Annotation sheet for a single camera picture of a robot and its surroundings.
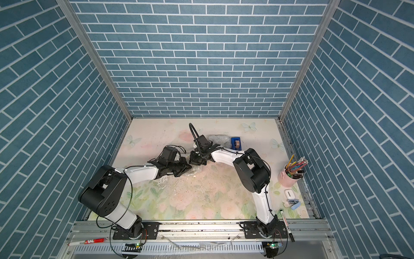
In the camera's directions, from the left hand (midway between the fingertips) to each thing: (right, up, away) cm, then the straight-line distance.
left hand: (196, 167), depth 90 cm
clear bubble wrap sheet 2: (0, -1, -1) cm, 2 cm away
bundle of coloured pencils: (+52, +1, -8) cm, 52 cm away
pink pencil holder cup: (+47, -5, -9) cm, 48 cm away
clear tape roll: (+24, +13, +8) cm, 28 cm away
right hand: (-4, +3, +2) cm, 6 cm away
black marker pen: (+45, -27, -17) cm, 55 cm away
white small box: (+50, -13, -6) cm, 52 cm away
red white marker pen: (-46, -28, -20) cm, 57 cm away
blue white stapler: (+52, -16, -9) cm, 55 cm away
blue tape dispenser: (+22, +14, +10) cm, 28 cm away
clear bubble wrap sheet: (+16, +15, +10) cm, 24 cm away
